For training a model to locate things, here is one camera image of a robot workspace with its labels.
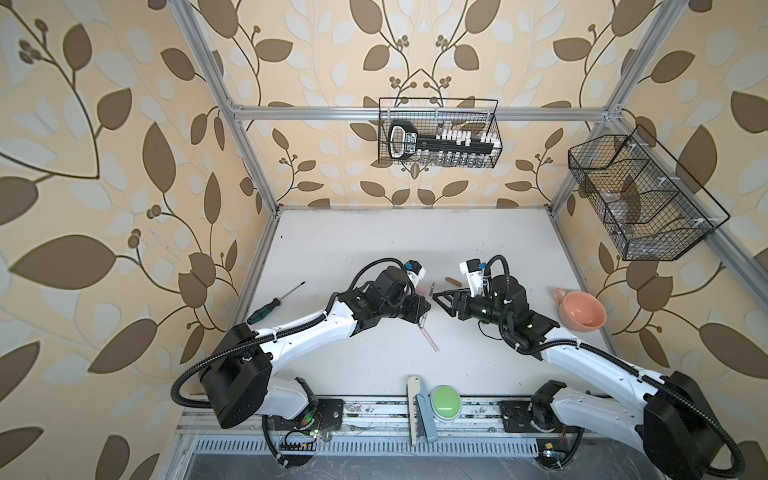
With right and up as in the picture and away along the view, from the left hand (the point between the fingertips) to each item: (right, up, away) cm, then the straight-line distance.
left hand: (433, 305), depth 77 cm
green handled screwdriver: (-51, -5, +14) cm, 53 cm away
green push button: (+3, -25, -2) cm, 25 cm away
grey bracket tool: (-4, -25, -5) cm, 26 cm away
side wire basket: (+53, +26, -4) cm, 59 cm away
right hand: (+1, +2, 0) cm, 2 cm away
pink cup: (+47, -5, +14) cm, 49 cm away
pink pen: (0, -12, +11) cm, 16 cm away
